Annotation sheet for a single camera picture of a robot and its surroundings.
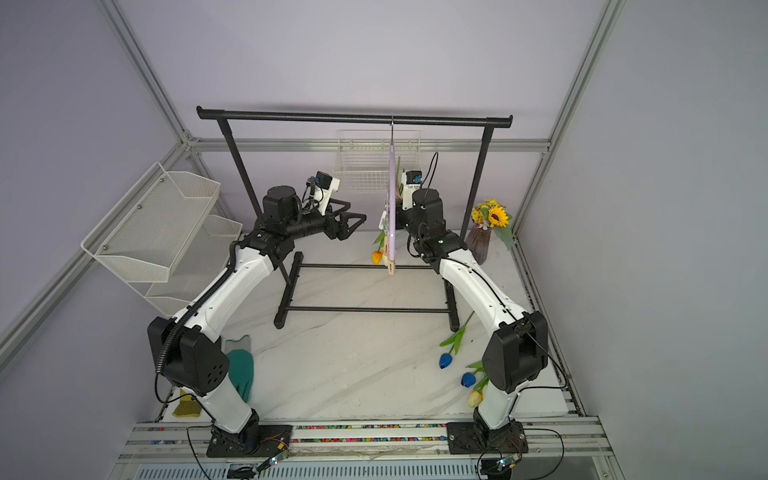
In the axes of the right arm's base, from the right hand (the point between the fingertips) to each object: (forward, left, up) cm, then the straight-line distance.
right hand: (394, 205), depth 80 cm
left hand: (-6, +10, +2) cm, 12 cm away
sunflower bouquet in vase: (+4, -28, -8) cm, 30 cm away
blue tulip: (-25, -18, -34) cm, 46 cm away
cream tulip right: (-41, -20, -32) cm, 56 cm away
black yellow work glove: (-42, +57, -32) cm, 78 cm away
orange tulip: (-4, +6, -17) cm, 18 cm away
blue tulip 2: (-37, -20, -33) cm, 53 cm away
